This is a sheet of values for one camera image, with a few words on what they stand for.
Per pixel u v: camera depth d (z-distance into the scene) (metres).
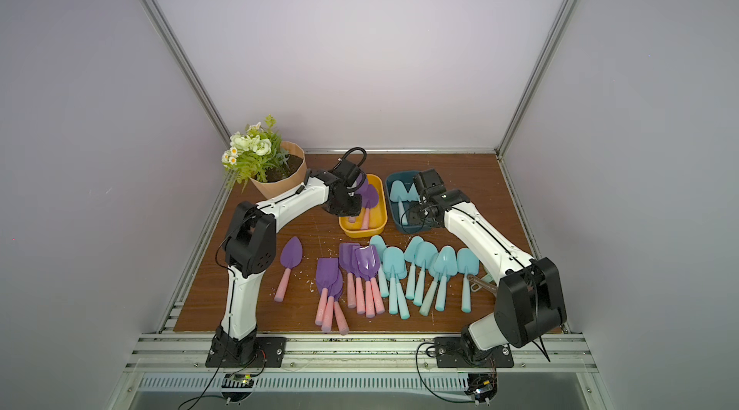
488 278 0.86
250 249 0.54
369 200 1.03
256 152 0.80
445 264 0.87
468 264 0.87
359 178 0.83
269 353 0.73
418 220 0.76
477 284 0.83
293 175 0.90
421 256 0.90
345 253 0.90
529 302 0.42
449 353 0.72
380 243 0.92
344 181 0.78
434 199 0.59
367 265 0.87
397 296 0.81
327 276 0.85
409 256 0.89
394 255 0.87
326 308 0.77
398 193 1.06
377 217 1.00
